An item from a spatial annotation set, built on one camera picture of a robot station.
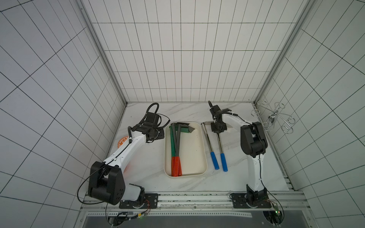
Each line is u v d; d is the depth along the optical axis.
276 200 0.67
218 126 0.88
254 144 0.57
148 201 0.72
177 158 0.82
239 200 0.73
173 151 0.87
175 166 0.78
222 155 0.88
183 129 0.95
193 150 0.91
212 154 0.90
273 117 0.75
